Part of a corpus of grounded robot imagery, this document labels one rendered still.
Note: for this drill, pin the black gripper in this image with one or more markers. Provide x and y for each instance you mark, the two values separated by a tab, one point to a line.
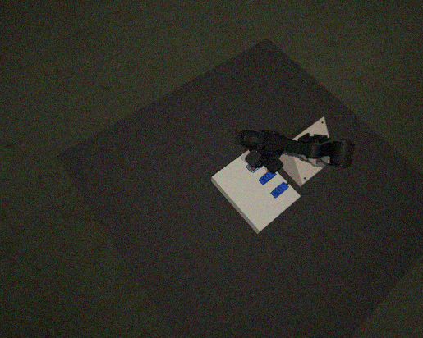
273	164

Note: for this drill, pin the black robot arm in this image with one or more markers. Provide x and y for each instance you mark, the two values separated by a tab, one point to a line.
340	151

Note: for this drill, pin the beige flat panel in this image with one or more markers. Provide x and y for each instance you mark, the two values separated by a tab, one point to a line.
259	196

